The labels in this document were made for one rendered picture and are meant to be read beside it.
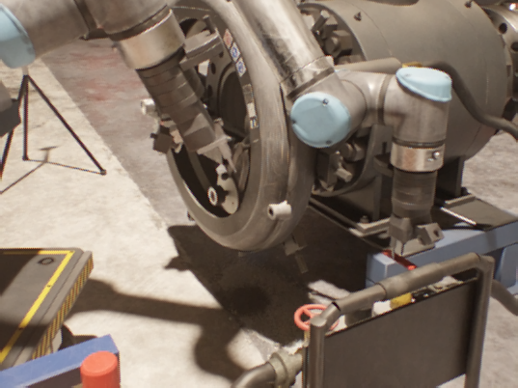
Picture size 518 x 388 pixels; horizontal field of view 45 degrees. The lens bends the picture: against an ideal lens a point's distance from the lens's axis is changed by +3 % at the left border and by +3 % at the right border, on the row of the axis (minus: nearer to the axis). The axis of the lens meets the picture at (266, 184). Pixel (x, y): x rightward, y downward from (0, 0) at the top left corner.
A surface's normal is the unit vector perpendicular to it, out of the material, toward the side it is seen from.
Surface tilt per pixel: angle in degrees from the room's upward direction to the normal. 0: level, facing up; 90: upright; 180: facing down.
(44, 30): 108
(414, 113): 90
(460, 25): 42
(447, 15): 35
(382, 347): 90
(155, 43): 91
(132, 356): 0
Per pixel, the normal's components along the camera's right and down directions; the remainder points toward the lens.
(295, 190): 0.50, 0.52
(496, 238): 0.53, 0.32
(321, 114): -0.40, 0.41
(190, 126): 0.01, 0.18
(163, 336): 0.00, -0.93
